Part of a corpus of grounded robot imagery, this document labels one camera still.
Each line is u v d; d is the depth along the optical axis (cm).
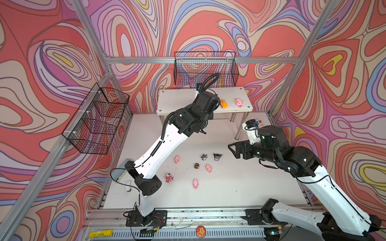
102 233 68
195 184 83
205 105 45
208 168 88
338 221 40
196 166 88
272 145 44
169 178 82
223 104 75
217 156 90
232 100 78
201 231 69
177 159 93
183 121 44
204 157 92
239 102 75
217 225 73
